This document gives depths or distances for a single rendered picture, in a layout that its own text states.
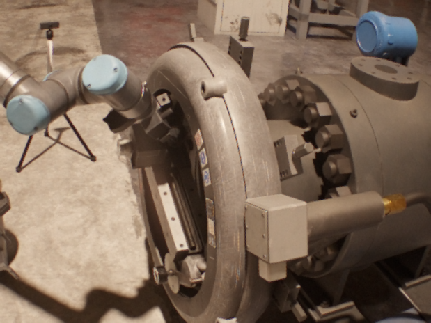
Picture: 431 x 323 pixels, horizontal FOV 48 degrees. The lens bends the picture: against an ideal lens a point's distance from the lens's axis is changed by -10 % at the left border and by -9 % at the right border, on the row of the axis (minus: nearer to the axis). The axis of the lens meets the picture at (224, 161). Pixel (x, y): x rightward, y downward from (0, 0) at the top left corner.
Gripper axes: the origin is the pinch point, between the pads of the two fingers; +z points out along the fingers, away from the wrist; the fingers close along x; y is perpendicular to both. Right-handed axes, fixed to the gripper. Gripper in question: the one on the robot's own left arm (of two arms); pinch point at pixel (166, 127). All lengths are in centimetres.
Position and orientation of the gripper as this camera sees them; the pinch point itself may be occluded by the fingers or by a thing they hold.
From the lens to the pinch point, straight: 139.0
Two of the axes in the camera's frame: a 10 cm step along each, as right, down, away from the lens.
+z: 3.4, 3.0, 8.9
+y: 8.2, -5.7, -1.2
